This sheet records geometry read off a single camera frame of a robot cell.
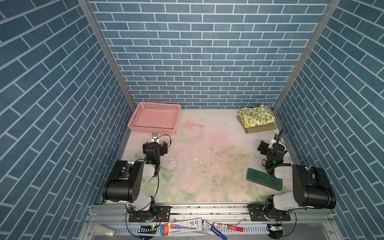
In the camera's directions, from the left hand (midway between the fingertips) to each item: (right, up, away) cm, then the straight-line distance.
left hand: (156, 141), depth 94 cm
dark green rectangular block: (+64, -20, -11) cm, 68 cm away
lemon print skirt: (+69, +17, +15) cm, 73 cm away
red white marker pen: (+40, -37, -24) cm, 59 cm away
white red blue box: (+19, -37, -25) cm, 48 cm away
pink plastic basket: (-7, +16, +23) cm, 28 cm away
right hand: (+71, +1, -2) cm, 71 cm away
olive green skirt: (+78, +9, +11) cm, 79 cm away
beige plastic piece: (-16, -36, -27) cm, 48 cm away
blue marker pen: (+34, -38, -25) cm, 57 cm away
